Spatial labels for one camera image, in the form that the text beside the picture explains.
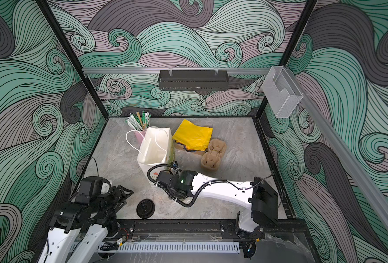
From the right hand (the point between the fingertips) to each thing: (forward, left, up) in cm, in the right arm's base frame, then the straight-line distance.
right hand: (174, 192), depth 74 cm
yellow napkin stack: (+37, -10, -7) cm, 39 cm away
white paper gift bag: (+13, +7, +18) cm, 23 cm away
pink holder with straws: (+40, +23, +6) cm, 46 cm away
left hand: (-2, +18, +4) cm, 19 cm away
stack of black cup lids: (-5, +14, -8) cm, 17 cm away
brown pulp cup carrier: (+21, -19, -7) cm, 29 cm away
